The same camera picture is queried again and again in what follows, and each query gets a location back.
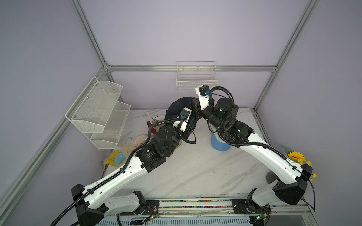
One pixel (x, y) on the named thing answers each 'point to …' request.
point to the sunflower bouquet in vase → (297, 157)
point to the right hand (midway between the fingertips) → (191, 100)
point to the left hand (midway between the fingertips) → (184, 117)
